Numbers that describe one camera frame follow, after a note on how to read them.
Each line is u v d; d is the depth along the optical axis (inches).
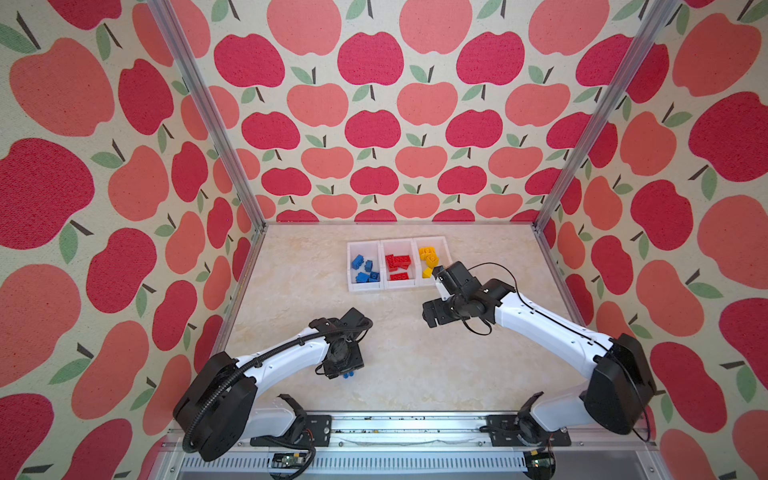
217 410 16.3
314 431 29.2
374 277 39.8
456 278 25.5
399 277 40.2
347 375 32.6
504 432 28.9
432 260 41.2
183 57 30.2
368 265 42.1
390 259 41.2
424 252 42.4
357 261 42.0
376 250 40.7
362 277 40.1
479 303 22.9
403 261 41.4
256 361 18.1
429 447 28.7
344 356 26.7
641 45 29.3
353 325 27.2
